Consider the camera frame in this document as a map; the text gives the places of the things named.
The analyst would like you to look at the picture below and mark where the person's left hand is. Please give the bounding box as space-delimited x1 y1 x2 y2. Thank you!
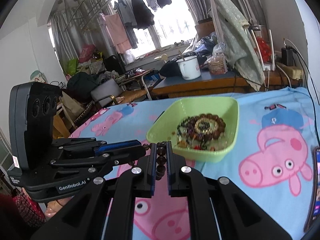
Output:
45 196 74 218

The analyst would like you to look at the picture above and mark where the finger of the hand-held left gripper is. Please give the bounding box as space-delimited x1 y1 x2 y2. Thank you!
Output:
49 148 147 173
51 137 146 157

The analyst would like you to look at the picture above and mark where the smartphone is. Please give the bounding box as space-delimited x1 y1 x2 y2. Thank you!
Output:
304 147 320 233

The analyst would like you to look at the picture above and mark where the wooden chair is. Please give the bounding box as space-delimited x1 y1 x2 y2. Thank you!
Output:
52 100 78 138

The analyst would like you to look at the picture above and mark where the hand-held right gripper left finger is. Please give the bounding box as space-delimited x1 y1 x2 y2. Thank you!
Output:
30 152 157 240

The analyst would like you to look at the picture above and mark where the red bag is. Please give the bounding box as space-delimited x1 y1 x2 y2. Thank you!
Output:
79 44 97 63

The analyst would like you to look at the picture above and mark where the cartoon pig printed blanket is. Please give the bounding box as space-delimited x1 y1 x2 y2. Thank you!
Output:
70 86 320 240

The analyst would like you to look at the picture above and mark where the person's left forearm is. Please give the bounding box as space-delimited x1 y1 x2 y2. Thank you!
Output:
11 189 47 228

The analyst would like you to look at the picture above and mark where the green plastic basket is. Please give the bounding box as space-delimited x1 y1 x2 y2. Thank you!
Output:
146 97 240 163

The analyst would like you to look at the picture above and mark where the grey hanging shirt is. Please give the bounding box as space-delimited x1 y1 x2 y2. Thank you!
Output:
114 0 139 49

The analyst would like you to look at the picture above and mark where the blue shoe box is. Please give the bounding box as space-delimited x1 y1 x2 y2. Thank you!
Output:
144 74 165 87

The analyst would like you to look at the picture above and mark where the grey curtain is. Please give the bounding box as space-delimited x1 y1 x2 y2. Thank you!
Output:
49 9 75 68

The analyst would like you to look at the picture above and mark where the yellow crystal bead bracelet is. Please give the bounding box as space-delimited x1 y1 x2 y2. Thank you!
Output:
195 118 218 133

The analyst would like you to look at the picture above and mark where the grey handbag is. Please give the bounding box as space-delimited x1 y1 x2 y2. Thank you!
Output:
90 78 123 107

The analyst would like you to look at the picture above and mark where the cartoon printed package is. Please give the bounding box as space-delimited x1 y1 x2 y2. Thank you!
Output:
30 70 48 83

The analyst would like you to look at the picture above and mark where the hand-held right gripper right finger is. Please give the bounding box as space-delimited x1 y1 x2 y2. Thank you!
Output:
166 141 293 240

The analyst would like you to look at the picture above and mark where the grey-green floral cloth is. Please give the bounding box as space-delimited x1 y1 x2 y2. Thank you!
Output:
207 0 266 92

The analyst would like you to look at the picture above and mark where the dark hanging jacket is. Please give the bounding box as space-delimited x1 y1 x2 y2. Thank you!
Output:
129 0 155 29

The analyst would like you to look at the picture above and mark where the glass jar with red contents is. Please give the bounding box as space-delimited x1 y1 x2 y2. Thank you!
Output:
251 25 272 63

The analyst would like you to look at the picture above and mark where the folding table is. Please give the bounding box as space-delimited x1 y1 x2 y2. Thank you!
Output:
117 69 155 100

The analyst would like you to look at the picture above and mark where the large brown wooden bead bracelet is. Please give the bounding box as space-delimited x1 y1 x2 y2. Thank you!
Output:
186 114 227 140

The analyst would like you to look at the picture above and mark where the cardboard box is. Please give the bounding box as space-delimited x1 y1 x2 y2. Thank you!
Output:
195 21 215 39

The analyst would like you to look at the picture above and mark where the round woven basket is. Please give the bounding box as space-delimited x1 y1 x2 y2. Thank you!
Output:
206 55 228 75

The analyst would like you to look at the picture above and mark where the black power adapter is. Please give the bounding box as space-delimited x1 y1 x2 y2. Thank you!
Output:
281 47 295 67

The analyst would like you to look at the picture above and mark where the pink hanging garment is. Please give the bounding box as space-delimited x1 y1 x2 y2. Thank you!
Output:
100 12 133 54

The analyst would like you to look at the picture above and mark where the dark green bag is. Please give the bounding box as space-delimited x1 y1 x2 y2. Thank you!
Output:
67 72 99 95

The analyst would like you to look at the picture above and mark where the wooden desk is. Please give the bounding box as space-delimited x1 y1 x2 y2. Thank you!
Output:
151 69 304 99

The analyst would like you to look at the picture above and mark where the green plastic bag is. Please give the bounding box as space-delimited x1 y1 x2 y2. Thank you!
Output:
62 58 78 75

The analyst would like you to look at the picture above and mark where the dark bead bracelet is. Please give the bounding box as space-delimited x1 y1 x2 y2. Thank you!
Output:
128 141 167 182

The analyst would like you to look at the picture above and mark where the clear plastic bag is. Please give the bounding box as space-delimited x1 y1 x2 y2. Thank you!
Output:
212 41 227 58

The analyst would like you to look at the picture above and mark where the white enamel mug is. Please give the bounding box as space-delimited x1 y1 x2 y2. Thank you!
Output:
176 56 202 80

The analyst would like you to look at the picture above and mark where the purple bead bracelet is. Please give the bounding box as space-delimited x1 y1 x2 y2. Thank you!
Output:
177 119 200 140

